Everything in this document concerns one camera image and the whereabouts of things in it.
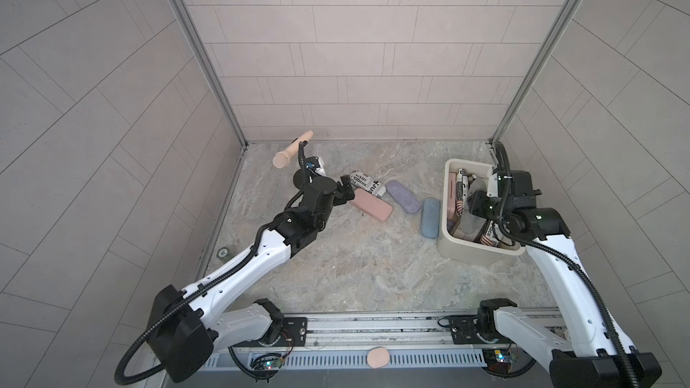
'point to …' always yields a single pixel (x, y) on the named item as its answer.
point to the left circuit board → (268, 362)
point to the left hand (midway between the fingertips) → (343, 176)
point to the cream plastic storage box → (453, 247)
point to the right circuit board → (499, 359)
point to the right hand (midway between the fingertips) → (469, 196)
